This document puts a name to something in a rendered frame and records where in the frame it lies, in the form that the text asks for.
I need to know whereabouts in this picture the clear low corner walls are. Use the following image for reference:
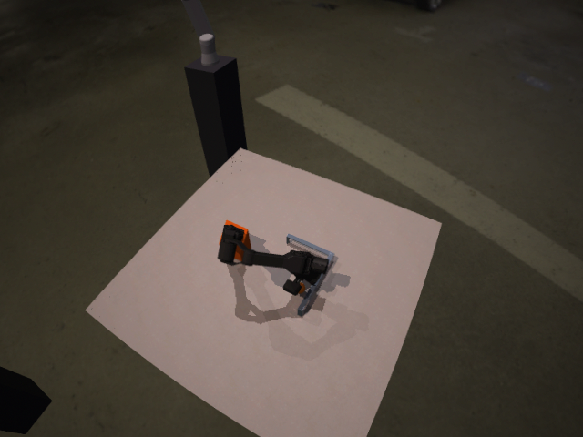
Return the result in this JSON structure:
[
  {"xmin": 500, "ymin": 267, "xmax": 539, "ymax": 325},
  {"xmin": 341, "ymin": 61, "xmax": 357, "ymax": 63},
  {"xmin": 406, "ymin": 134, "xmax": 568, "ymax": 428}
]
[{"xmin": 287, "ymin": 238, "xmax": 334, "ymax": 315}]

